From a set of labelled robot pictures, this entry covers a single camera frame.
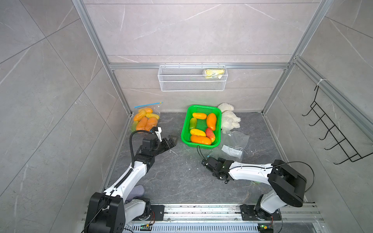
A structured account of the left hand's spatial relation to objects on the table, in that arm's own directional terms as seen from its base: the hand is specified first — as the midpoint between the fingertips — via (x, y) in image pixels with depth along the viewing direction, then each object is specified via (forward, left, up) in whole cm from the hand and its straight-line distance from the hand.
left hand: (174, 137), depth 82 cm
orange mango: (+20, +26, -12) cm, 35 cm away
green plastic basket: (+9, -6, -13) cm, 17 cm away
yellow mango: (+13, -15, -13) cm, 24 cm away
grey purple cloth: (-25, +21, -15) cm, 35 cm away
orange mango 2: (+24, +19, -13) cm, 33 cm away
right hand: (-10, -29, -16) cm, 34 cm away
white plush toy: (+18, -38, -8) cm, 43 cm away
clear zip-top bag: (+38, +21, -15) cm, 46 cm away
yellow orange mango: (+31, +29, -13) cm, 44 cm away
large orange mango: (+22, -26, -12) cm, 36 cm away
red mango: (+11, -24, -14) cm, 30 cm away
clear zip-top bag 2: (+3, -38, -16) cm, 42 cm away
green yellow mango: (+21, +32, -13) cm, 40 cm away
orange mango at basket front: (+5, -18, -12) cm, 22 cm away
